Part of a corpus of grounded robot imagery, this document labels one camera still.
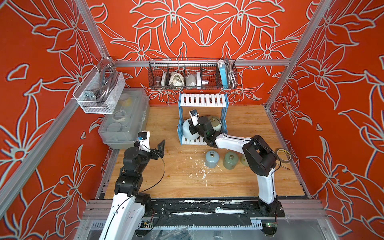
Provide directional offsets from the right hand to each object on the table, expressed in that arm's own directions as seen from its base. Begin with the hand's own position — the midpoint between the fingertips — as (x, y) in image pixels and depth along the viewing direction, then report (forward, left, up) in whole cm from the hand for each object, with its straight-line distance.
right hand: (186, 119), depth 91 cm
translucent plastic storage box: (-2, +33, +5) cm, 34 cm away
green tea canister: (-23, -25, -8) cm, 35 cm away
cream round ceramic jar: (0, -19, -4) cm, 19 cm away
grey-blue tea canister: (-22, -15, -9) cm, 28 cm away
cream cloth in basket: (+18, +7, +17) cm, 26 cm away
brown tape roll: (-19, -59, -16) cm, 64 cm away
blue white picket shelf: (+7, -3, +11) cm, 13 cm away
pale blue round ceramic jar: (-6, 0, -4) cm, 8 cm away
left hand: (-19, +15, +7) cm, 25 cm away
